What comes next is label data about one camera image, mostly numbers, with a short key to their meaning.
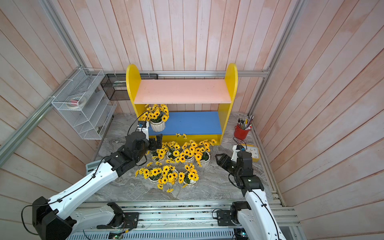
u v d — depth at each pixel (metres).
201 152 0.84
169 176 0.73
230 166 0.70
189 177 0.72
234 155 0.71
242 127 0.98
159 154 0.83
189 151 0.81
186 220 0.75
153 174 0.74
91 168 0.88
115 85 0.88
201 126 0.91
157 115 0.84
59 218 0.40
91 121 0.78
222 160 0.70
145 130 0.65
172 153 0.83
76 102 0.74
